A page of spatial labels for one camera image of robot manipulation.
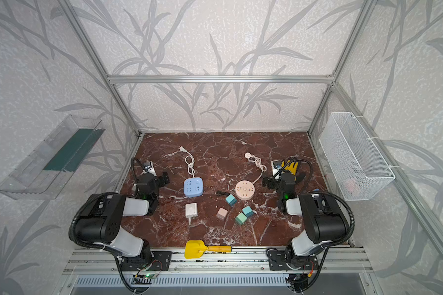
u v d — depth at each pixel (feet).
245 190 3.00
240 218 2.72
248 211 2.79
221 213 2.79
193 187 3.02
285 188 2.37
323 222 1.48
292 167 3.33
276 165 2.65
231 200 2.92
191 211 2.77
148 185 2.33
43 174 2.11
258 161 3.34
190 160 3.46
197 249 2.49
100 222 1.49
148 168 2.63
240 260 2.48
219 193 3.03
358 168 2.03
